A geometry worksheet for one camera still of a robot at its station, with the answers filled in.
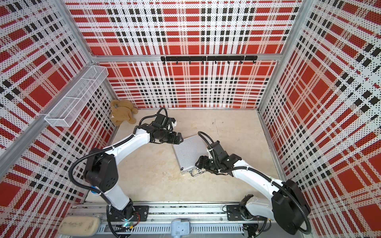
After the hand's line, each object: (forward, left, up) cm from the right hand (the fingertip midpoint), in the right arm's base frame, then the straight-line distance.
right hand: (202, 166), depth 81 cm
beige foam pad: (-27, +53, -3) cm, 59 cm away
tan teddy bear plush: (+43, +59, 0) cm, 73 cm away
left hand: (+16, +14, +3) cm, 21 cm away
